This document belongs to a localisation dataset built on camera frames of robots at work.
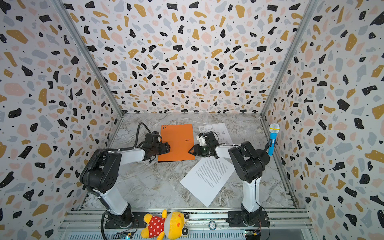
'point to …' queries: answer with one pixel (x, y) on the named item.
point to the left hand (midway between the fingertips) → (166, 145)
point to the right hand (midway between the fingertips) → (189, 149)
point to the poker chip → (212, 225)
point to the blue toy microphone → (274, 129)
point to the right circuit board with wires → (252, 234)
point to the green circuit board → (122, 235)
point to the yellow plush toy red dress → (171, 225)
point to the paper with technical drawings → (220, 129)
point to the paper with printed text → (205, 176)
